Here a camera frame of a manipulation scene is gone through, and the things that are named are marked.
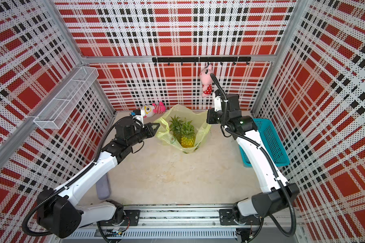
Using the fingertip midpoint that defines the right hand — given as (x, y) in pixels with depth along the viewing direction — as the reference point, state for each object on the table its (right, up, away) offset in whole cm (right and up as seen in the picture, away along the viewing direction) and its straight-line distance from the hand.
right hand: (211, 111), depth 73 cm
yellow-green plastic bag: (-6, -5, +4) cm, 9 cm away
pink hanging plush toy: (-1, +22, +18) cm, 29 cm away
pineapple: (-12, -12, +11) cm, 20 cm away
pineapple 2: (-19, -8, +16) cm, 26 cm away
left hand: (-25, -6, +4) cm, 26 cm away
